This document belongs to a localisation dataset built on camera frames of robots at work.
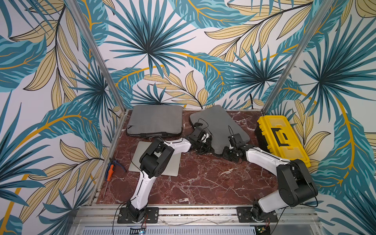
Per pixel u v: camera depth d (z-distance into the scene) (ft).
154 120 3.56
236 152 2.28
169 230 2.30
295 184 1.46
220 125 3.42
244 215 2.41
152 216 2.40
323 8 2.26
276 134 2.82
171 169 2.85
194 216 2.45
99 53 2.80
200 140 2.70
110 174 2.81
